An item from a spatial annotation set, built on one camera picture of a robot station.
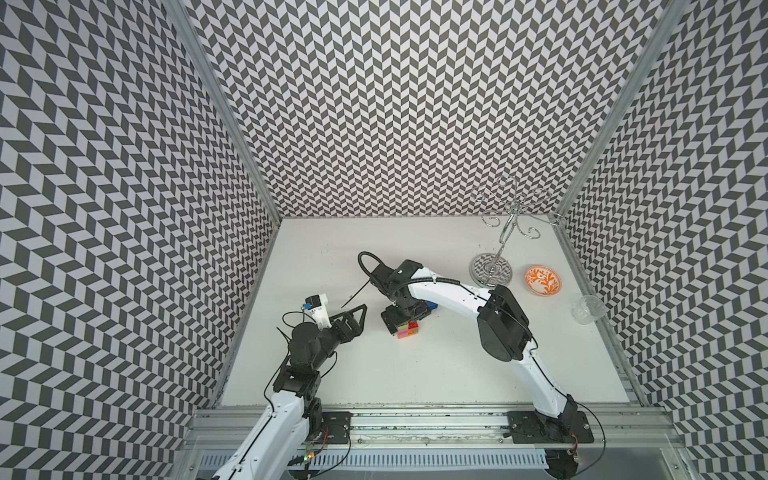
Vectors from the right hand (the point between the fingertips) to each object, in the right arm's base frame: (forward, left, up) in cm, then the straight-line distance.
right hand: (407, 326), depth 88 cm
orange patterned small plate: (+15, -45, 0) cm, 47 cm away
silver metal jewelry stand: (+20, -30, 0) cm, 36 cm away
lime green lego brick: (-4, +1, +9) cm, 10 cm away
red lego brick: (-3, -2, +6) cm, 7 cm away
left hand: (+1, +14, +8) cm, 16 cm away
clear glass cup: (+7, -58, -4) cm, 58 cm away
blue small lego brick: (-6, -5, +24) cm, 25 cm away
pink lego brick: (-4, +1, +5) cm, 7 cm away
